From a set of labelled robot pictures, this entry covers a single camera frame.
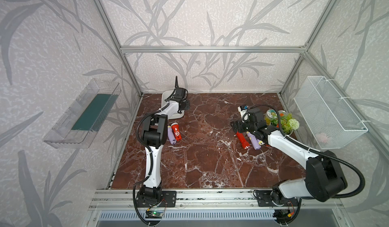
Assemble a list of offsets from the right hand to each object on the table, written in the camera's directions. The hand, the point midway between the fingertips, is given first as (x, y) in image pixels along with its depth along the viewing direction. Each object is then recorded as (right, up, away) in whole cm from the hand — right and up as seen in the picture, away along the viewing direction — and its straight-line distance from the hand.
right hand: (236, 120), depth 89 cm
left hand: (-32, +10, +18) cm, 38 cm away
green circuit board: (-42, -43, -18) cm, 62 cm away
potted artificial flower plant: (+28, -1, -6) cm, 28 cm away
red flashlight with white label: (-37, -8, +6) cm, 38 cm away
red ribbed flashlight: (+6, -14, +1) cm, 16 cm away
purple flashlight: (-40, -11, +5) cm, 41 cm away
